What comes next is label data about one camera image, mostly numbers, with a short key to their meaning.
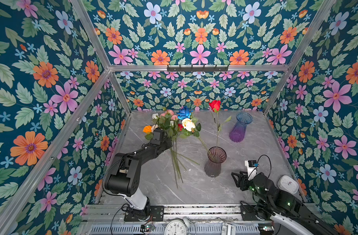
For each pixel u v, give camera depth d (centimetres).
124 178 46
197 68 93
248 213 73
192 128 59
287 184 80
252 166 65
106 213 75
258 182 58
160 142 75
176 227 67
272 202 55
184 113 60
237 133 99
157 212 74
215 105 66
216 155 77
